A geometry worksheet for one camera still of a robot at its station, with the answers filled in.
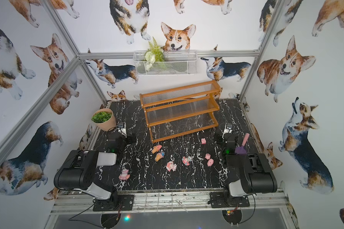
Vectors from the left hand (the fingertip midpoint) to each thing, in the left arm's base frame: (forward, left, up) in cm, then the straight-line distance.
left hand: (128, 128), depth 94 cm
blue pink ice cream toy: (-17, -21, -5) cm, 28 cm away
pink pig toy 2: (-22, -52, -5) cm, 56 cm away
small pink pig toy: (-8, -49, -6) cm, 50 cm away
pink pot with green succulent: (+4, +15, +5) cm, 17 cm away
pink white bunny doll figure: (-24, -28, -5) cm, 37 cm away
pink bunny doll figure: (-21, -37, -4) cm, 43 cm away
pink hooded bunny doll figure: (-28, -2, -4) cm, 29 cm away
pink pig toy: (-18, -50, -5) cm, 54 cm away
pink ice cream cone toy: (-13, -19, -5) cm, 23 cm away
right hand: (-4, -62, +2) cm, 62 cm away
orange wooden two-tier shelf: (+22, -31, -10) cm, 40 cm away
